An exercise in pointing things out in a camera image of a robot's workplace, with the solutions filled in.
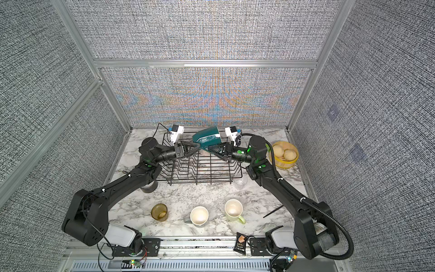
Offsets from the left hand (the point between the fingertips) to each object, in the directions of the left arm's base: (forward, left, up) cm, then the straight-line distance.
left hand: (202, 148), depth 69 cm
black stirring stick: (-15, -36, -31) cm, 50 cm away
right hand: (-2, -3, +3) cm, 5 cm away
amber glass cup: (-15, +22, -28) cm, 39 cm away
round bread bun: (+14, -50, -28) cm, 59 cm away
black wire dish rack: (+10, +3, -31) cm, 32 cm away
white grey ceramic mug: (-18, +4, -31) cm, 36 cm away
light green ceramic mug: (-16, -13, -32) cm, 38 cm away
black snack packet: (-30, -15, -29) cm, 45 cm away
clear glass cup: (-1, -18, -31) cm, 36 cm away
